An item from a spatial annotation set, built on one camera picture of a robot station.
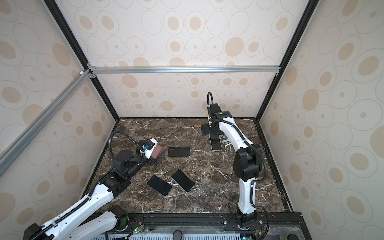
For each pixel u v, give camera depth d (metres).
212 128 0.79
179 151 1.00
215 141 1.06
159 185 0.86
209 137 1.08
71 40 0.78
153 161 0.65
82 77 0.84
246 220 0.64
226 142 1.03
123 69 0.88
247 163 0.52
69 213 0.43
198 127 1.16
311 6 0.68
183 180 0.87
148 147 0.59
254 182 0.55
